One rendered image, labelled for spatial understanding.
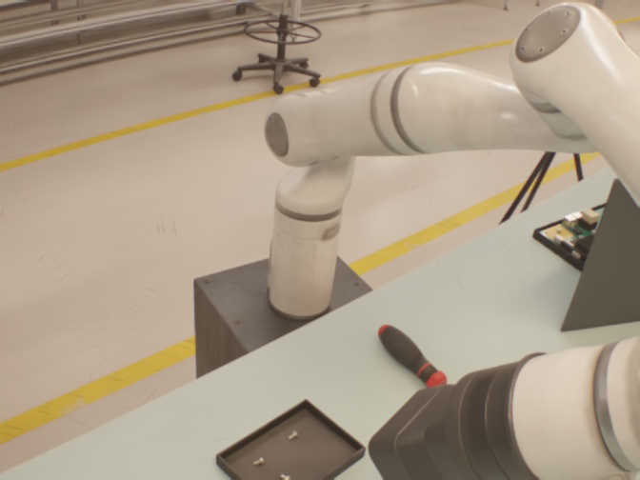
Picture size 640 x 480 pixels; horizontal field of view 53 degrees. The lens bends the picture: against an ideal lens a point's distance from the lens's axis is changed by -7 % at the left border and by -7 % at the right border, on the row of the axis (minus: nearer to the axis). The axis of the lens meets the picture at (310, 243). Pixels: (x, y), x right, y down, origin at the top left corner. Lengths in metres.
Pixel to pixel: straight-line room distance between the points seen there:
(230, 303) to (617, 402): 0.76
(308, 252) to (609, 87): 0.57
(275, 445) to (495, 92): 0.38
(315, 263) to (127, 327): 1.41
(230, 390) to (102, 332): 1.61
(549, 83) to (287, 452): 0.39
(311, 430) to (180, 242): 2.05
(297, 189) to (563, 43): 0.49
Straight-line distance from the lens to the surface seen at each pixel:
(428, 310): 0.82
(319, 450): 0.64
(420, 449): 0.43
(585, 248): 0.97
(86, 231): 2.76
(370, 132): 0.70
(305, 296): 0.97
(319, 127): 0.78
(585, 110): 0.46
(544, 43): 0.52
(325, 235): 0.92
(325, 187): 0.90
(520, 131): 0.61
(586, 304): 0.83
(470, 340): 0.79
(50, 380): 2.15
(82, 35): 4.73
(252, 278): 1.08
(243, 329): 0.99
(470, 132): 0.63
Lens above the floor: 1.50
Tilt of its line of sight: 34 degrees down
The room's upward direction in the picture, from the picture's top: 6 degrees clockwise
